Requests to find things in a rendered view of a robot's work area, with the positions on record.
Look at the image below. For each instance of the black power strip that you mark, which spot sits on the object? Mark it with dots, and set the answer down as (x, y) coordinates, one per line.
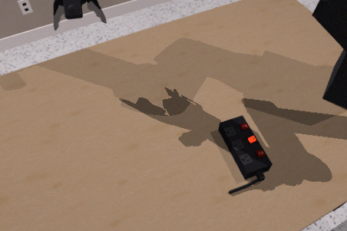
(246, 150)

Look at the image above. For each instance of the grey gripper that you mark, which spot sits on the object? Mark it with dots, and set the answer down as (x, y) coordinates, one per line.
(92, 5)

